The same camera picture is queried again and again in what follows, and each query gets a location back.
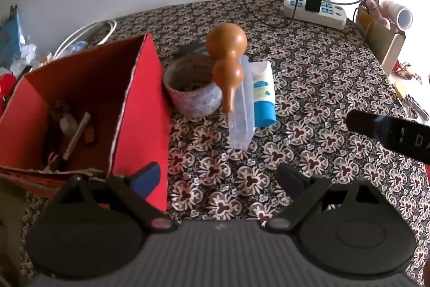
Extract white power strip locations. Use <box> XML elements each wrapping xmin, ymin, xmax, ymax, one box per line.
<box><xmin>281</xmin><ymin>0</ymin><xmax>347</xmax><ymax>31</ymax></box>

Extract brown gourd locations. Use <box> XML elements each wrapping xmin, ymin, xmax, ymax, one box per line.
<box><xmin>206</xmin><ymin>23</ymin><xmax>248</xmax><ymax>113</ymax></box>

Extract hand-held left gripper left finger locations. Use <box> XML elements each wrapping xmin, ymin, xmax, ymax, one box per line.
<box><xmin>50</xmin><ymin>162</ymin><xmax>175</xmax><ymax>234</ymax></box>

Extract pink plush toy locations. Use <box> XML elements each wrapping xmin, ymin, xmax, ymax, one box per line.
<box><xmin>358</xmin><ymin>0</ymin><xmax>399</xmax><ymax>30</ymax></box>

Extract red cardboard box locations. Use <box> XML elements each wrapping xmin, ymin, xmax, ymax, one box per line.
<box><xmin>0</xmin><ymin>33</ymin><xmax>170</xmax><ymax>212</ymax></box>

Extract clear plastic bottle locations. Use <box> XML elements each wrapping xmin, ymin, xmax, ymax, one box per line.
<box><xmin>228</xmin><ymin>56</ymin><xmax>256</xmax><ymax>150</ymax></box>

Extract cardboard holder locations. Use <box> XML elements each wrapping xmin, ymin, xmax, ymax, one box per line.
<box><xmin>354</xmin><ymin>3</ymin><xmax>406</xmax><ymax>77</ymax></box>

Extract white and blue tube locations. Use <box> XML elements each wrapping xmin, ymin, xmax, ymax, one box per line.
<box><xmin>249</xmin><ymin>61</ymin><xmax>277</xmax><ymax>128</ymax></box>

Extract patterned tape roll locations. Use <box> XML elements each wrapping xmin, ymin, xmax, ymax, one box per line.
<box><xmin>163</xmin><ymin>54</ymin><xmax>223</xmax><ymax>117</ymax></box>

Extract white crumpled tissue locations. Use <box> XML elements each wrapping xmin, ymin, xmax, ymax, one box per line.
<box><xmin>10</xmin><ymin>43</ymin><xmax>37</xmax><ymax>72</ymax></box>

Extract floral patterned tablecloth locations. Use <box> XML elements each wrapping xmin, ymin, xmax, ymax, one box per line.
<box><xmin>20</xmin><ymin>0</ymin><xmax>430</xmax><ymax>287</ymax></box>

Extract white roll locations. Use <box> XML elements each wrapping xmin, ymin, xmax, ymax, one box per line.
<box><xmin>391</xmin><ymin>3</ymin><xmax>414</xmax><ymax>30</ymax></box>

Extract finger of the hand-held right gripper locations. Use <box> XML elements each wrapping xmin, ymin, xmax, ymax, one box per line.
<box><xmin>346</xmin><ymin>109</ymin><xmax>430</xmax><ymax>164</ymax></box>

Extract blue bag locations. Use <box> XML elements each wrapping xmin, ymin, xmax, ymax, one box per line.
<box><xmin>0</xmin><ymin>5</ymin><xmax>27</xmax><ymax>67</ymax></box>

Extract metal pliers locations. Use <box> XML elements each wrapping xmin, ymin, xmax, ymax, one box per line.
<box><xmin>401</xmin><ymin>94</ymin><xmax>430</xmax><ymax>121</ymax></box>

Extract small yellow block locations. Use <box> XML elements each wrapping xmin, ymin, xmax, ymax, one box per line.
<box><xmin>393</xmin><ymin>82</ymin><xmax>408</xmax><ymax>100</ymax></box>

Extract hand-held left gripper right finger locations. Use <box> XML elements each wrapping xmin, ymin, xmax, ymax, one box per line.
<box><xmin>267</xmin><ymin>163</ymin><xmax>390</xmax><ymax>233</ymax></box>

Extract white coiled cable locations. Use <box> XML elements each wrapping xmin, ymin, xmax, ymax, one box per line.
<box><xmin>54</xmin><ymin>20</ymin><xmax>117</xmax><ymax>59</ymax></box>

